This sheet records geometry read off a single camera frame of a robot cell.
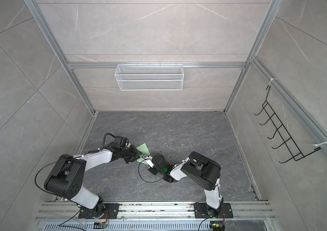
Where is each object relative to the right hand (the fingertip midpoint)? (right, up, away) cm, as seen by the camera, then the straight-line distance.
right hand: (149, 159), depth 93 cm
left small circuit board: (-22, -27, -23) cm, 41 cm away
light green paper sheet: (-5, +6, +5) cm, 9 cm away
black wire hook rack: (+67, +20, -25) cm, 74 cm away
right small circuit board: (+36, -27, -23) cm, 51 cm away
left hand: (-4, +6, -2) cm, 8 cm away
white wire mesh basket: (+9, +57, +8) cm, 58 cm away
